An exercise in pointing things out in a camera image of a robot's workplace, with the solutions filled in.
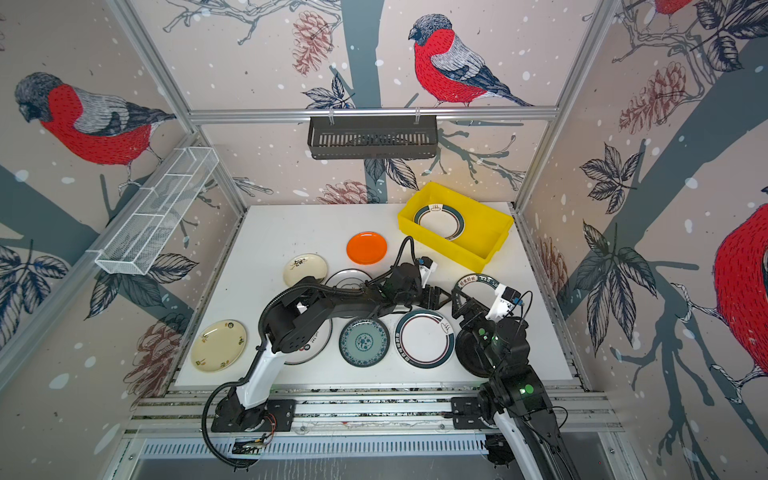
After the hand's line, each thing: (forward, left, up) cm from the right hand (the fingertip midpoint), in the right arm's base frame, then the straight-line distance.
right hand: (461, 291), depth 75 cm
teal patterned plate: (-7, +26, -18) cm, 33 cm away
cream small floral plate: (+19, +50, -18) cm, 57 cm away
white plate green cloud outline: (+13, +34, -17) cm, 40 cm away
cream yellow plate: (-10, +69, -18) cm, 72 cm away
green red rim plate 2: (-6, +8, -18) cm, 21 cm away
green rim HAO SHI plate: (+13, -11, -19) cm, 25 cm away
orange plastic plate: (+26, +29, -17) cm, 43 cm away
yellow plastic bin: (+40, -17, -18) cm, 47 cm away
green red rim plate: (+42, 0, -17) cm, 45 cm away
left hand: (+5, 0, -11) cm, 13 cm away
